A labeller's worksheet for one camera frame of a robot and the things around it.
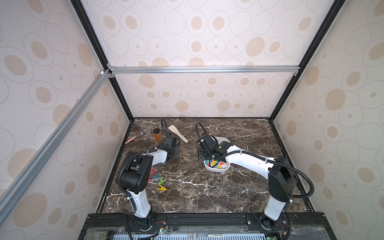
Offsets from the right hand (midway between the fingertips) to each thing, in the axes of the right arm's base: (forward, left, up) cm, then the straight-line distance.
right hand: (205, 152), depth 88 cm
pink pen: (+14, +54, -8) cm, 56 cm away
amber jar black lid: (+14, +32, -2) cm, 35 cm away
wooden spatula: (+25, +23, -10) cm, 36 cm away
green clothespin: (-14, +25, -10) cm, 30 cm away
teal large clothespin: (-12, +29, -9) cm, 32 cm away
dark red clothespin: (-8, +32, -10) cm, 35 cm away
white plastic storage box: (-4, -10, -9) cm, 14 cm away
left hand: (+8, +18, -7) cm, 21 cm away
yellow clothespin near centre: (-19, +24, -9) cm, 32 cm away
